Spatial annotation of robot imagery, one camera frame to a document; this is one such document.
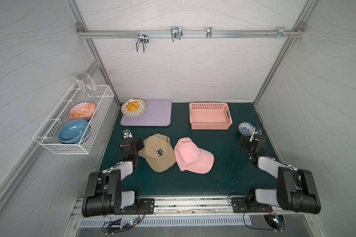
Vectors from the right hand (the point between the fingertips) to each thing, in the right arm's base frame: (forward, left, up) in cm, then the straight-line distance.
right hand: (250, 137), depth 91 cm
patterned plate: (+27, +77, -4) cm, 82 cm away
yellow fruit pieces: (+27, +84, -2) cm, 88 cm away
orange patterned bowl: (-6, +91, +28) cm, 95 cm away
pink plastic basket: (+23, +23, -8) cm, 33 cm away
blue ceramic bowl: (-18, +90, +29) cm, 96 cm away
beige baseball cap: (-13, +57, 0) cm, 59 cm away
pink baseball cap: (-15, +38, -1) cm, 41 cm away
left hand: (-5, +74, +2) cm, 74 cm away
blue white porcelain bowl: (+12, -2, -7) cm, 14 cm away
